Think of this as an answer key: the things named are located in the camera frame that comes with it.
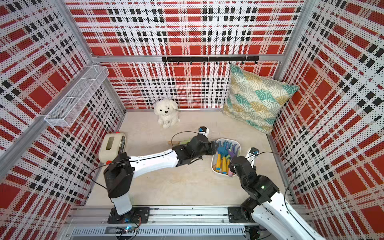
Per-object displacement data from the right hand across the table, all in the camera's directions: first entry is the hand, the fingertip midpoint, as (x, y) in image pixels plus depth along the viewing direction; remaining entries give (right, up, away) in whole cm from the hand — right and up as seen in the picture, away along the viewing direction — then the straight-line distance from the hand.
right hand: (239, 160), depth 76 cm
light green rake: (-30, +7, +19) cm, 37 cm away
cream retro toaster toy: (-75, +5, +15) cm, 76 cm away
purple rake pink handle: (0, +1, +15) cm, 15 cm away
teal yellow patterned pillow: (+14, +33, +15) cm, 39 cm away
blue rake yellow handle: (-8, +3, +14) cm, 16 cm away
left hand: (-11, +7, +6) cm, 14 cm away
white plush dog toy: (-43, +28, +23) cm, 56 cm away
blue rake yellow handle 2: (-5, +2, +15) cm, 16 cm away
